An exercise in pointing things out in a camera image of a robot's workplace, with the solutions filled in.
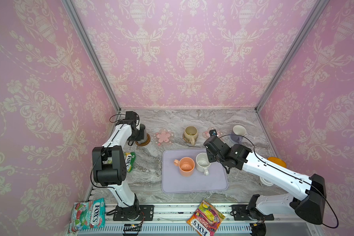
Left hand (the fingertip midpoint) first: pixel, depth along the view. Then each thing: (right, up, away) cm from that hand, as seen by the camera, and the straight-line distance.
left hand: (139, 137), depth 94 cm
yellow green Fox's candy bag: (-5, -14, -2) cm, 16 cm away
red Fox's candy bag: (+39, -37, -24) cm, 58 cm away
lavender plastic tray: (+22, -24, -10) cm, 34 cm away
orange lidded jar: (+80, -12, -13) cm, 82 cm away
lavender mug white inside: (+63, 0, +3) cm, 63 cm away
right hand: (+43, -5, -16) cm, 46 cm away
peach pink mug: (+30, -17, -4) cm, 35 cm away
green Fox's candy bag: (-20, -36, -22) cm, 46 cm away
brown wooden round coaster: (+2, -5, +6) cm, 8 cm away
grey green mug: (+1, +7, +1) cm, 7 cm away
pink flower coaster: (+14, -1, +10) cm, 17 cm away
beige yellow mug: (+33, +2, +7) cm, 34 cm away
